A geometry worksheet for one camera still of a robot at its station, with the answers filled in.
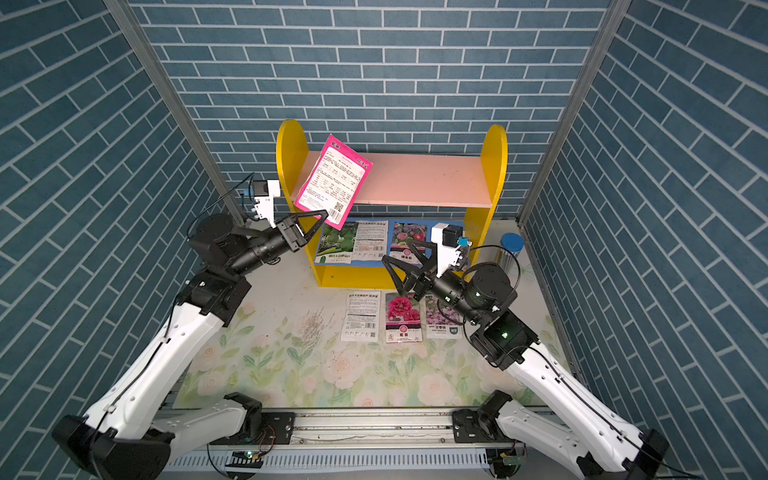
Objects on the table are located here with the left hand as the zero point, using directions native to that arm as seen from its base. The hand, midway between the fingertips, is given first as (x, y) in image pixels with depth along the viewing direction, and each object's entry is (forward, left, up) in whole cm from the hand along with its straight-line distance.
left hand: (336, 218), depth 59 cm
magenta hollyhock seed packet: (0, -15, -45) cm, 47 cm away
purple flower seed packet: (0, -28, -44) cm, 52 cm away
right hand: (-7, -13, -3) cm, 15 cm away
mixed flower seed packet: (+23, -15, -30) cm, 40 cm away
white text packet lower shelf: (+21, -4, -30) cm, 37 cm away
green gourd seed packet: (+18, +6, -30) cm, 36 cm away
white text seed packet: (+1, -2, -44) cm, 44 cm away
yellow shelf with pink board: (+48, -20, -43) cm, 68 cm away
